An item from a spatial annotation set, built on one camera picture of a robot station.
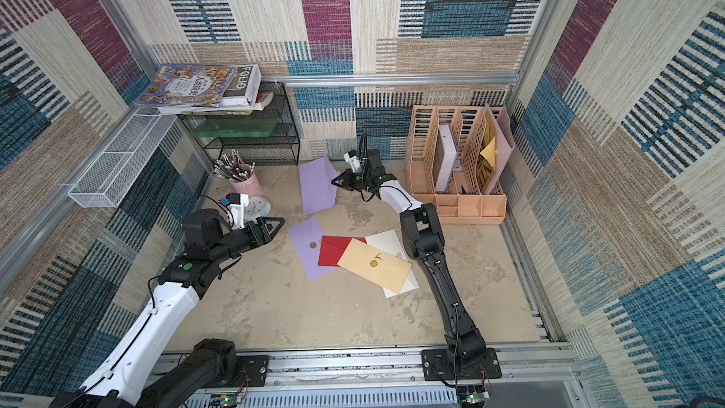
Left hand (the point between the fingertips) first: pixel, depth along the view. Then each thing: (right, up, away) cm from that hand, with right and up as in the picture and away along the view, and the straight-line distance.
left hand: (277, 222), depth 76 cm
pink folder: (+65, +24, +9) cm, 69 cm away
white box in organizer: (+51, +19, +21) cm, 59 cm away
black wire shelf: (-12, +25, +43) cm, 51 cm away
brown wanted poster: (+64, +14, +21) cm, 69 cm away
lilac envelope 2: (+3, -7, +21) cm, 23 cm away
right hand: (+10, +13, +29) cm, 33 cm away
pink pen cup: (-19, +10, +28) cm, 35 cm away
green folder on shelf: (-22, +30, +23) cm, 44 cm away
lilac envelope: (+5, +9, +30) cm, 32 cm away
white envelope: (+31, -9, +21) cm, 39 cm away
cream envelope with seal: (+26, -15, +16) cm, 34 cm away
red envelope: (+12, -11, +21) cm, 26 cm away
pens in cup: (-22, +16, +21) cm, 35 cm away
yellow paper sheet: (+61, +20, +12) cm, 66 cm away
